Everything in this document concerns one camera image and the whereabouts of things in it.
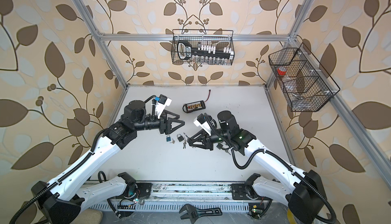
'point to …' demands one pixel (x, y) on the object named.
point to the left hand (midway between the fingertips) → (182, 120)
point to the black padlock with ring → (179, 137)
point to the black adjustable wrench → (193, 213)
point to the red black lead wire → (208, 95)
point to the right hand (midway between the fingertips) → (191, 143)
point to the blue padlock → (168, 139)
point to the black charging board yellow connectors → (193, 106)
